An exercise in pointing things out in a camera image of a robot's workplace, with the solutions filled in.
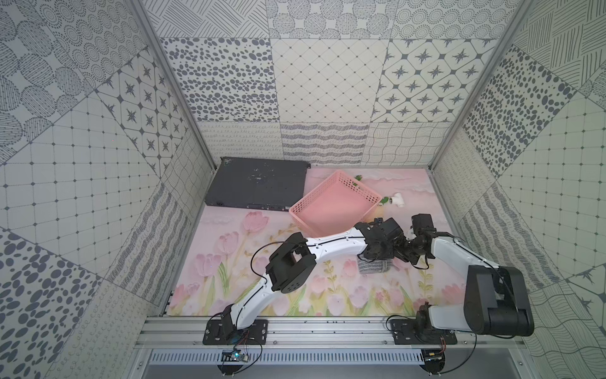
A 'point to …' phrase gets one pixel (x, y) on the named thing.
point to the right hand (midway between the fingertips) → (392, 253)
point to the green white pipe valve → (396, 199)
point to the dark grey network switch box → (256, 183)
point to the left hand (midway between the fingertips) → (390, 246)
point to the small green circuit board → (233, 355)
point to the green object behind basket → (358, 177)
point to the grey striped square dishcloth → (378, 266)
